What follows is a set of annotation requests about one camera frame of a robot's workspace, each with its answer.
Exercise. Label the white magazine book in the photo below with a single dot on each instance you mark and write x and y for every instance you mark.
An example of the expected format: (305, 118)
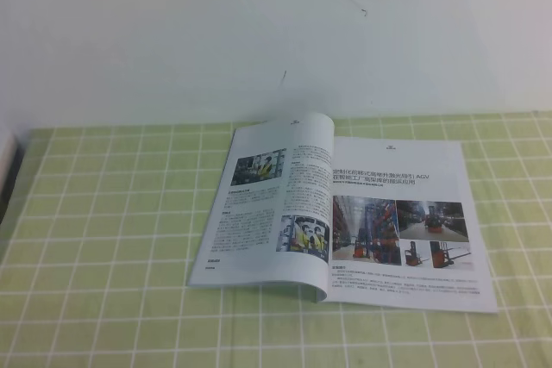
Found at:
(364, 221)

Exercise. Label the green checkered tablecloth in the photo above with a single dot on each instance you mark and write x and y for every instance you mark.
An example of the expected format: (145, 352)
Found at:
(104, 223)

